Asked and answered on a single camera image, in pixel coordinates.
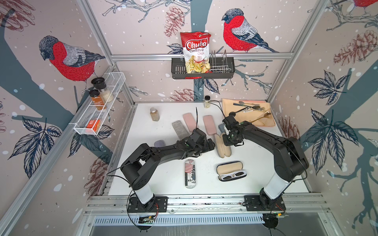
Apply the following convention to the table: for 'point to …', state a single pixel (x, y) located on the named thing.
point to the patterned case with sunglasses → (190, 174)
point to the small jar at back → (207, 104)
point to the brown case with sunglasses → (159, 143)
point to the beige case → (222, 149)
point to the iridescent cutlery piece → (240, 104)
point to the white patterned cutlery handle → (248, 109)
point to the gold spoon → (266, 114)
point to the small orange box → (94, 124)
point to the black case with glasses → (230, 170)
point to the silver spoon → (241, 102)
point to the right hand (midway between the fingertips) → (227, 141)
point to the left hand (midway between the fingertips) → (213, 145)
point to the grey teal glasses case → (222, 128)
